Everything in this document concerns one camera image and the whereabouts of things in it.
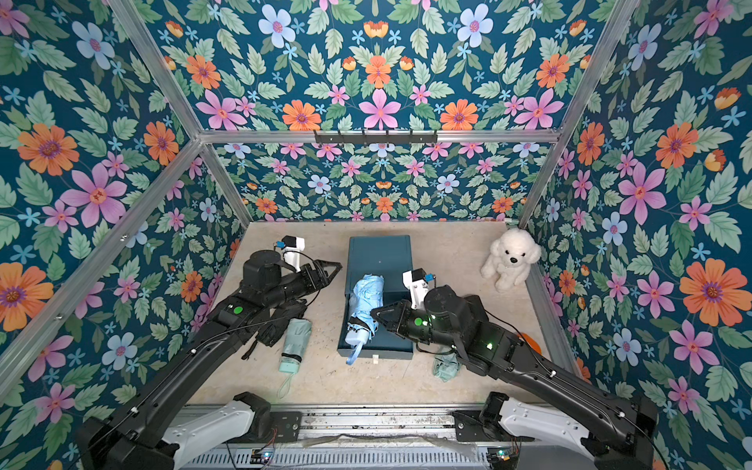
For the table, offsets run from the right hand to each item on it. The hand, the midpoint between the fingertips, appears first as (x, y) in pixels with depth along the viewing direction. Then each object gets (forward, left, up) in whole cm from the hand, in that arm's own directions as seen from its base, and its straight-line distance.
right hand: (369, 313), depth 60 cm
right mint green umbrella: (-1, -19, -28) cm, 33 cm away
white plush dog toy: (+28, -39, -16) cm, 51 cm away
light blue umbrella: (+4, +1, 0) cm, 4 cm away
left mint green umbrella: (+7, +25, -27) cm, 38 cm away
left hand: (+13, +9, -3) cm, 17 cm away
